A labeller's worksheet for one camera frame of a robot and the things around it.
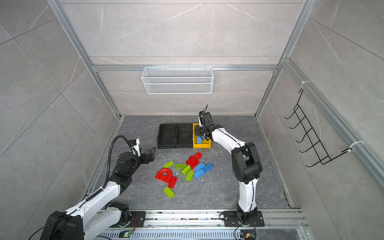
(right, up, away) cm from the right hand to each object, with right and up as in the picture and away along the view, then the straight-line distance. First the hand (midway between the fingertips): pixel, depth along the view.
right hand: (198, 127), depth 97 cm
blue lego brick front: (+1, -9, +3) cm, 9 cm away
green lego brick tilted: (-8, -25, -9) cm, 28 cm away
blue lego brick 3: (0, -27, -9) cm, 29 cm away
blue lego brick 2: (+6, -25, -7) cm, 26 cm away
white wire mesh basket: (-14, +32, +3) cm, 35 cm away
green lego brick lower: (-5, -29, -9) cm, 31 cm away
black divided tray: (-16, -5, +1) cm, 17 cm away
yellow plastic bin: (+5, -11, +3) cm, 12 cm away
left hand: (-29, -10, -13) cm, 34 cm away
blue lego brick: (+1, -24, -7) cm, 25 cm away
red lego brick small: (0, -18, -2) cm, 18 cm away
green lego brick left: (-19, -23, -5) cm, 30 cm away
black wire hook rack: (+52, -9, -33) cm, 62 cm away
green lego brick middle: (-11, -24, -7) cm, 27 cm away
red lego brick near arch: (-15, -32, -12) cm, 37 cm away
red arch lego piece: (-21, -28, -9) cm, 36 cm away
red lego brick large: (-3, -21, -4) cm, 22 cm away
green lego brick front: (-16, -36, -17) cm, 43 cm away
